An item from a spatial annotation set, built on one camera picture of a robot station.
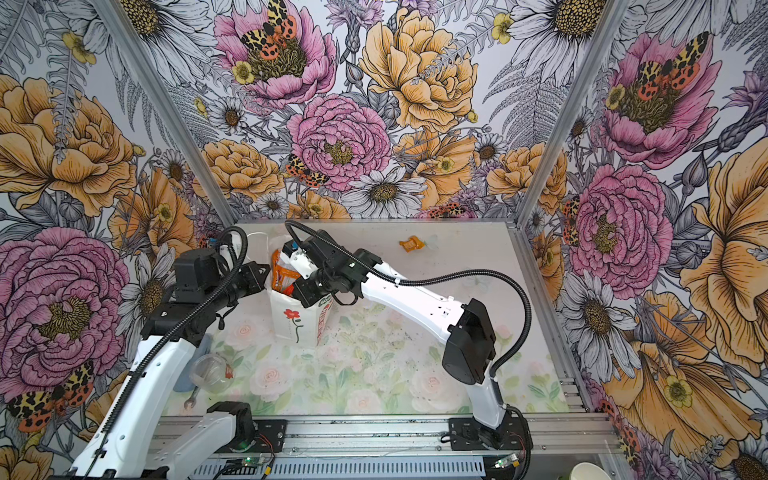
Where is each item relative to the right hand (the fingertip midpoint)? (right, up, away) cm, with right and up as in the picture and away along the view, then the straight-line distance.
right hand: (299, 302), depth 74 cm
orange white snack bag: (-6, +6, +6) cm, 11 cm away
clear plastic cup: (-27, -21, +9) cm, 35 cm away
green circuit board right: (+49, -37, -2) cm, 62 cm away
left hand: (-7, +6, +1) cm, 9 cm away
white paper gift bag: (-3, -5, +2) cm, 6 cm away
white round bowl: (+62, -32, -13) cm, 71 cm away
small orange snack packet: (+30, +15, +41) cm, 53 cm away
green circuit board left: (-10, -37, -2) cm, 38 cm away
